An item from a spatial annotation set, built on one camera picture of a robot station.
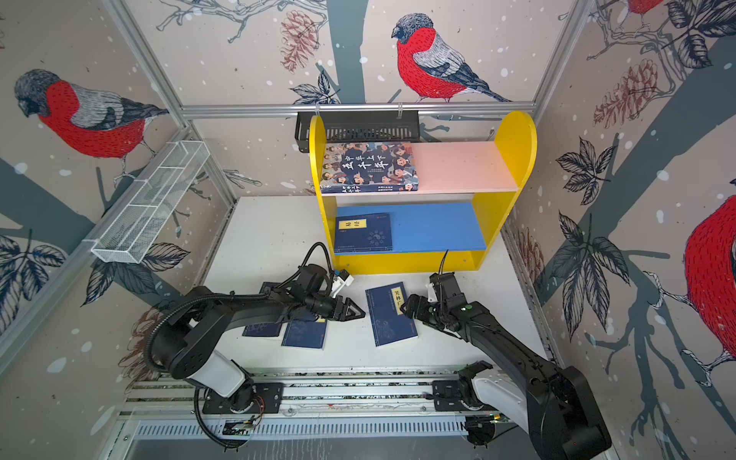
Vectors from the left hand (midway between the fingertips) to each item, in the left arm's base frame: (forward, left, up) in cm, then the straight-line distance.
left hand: (358, 317), depth 81 cm
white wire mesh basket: (+24, +58, +24) cm, 67 cm away
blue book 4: (-1, +17, -7) cm, 18 cm away
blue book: (+24, -1, +9) cm, 26 cm away
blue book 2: (0, -9, -6) cm, 11 cm away
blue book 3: (-1, +29, -6) cm, 29 cm away
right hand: (+2, -15, -2) cm, 15 cm away
